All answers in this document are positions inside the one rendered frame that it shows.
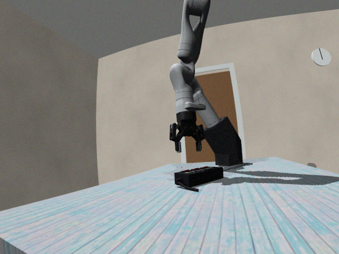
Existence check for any black power strip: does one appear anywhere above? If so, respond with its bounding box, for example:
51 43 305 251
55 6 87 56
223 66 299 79
174 166 224 192

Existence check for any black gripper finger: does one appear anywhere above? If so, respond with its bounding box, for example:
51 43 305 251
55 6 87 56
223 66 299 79
191 124 205 151
169 123 189 153

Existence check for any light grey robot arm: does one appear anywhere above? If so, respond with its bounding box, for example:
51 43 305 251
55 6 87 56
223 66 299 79
169 0 220 129

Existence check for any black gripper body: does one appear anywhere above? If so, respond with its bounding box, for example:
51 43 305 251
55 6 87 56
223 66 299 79
176 111 197 137

